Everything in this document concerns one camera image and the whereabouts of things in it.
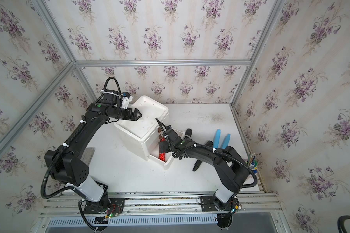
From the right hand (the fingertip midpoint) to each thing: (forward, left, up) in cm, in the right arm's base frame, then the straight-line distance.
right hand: (169, 144), depth 89 cm
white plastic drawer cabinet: (-5, +13, +17) cm, 22 cm away
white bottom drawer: (-5, +9, -3) cm, 11 cm away
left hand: (+10, +20, +16) cm, 28 cm away
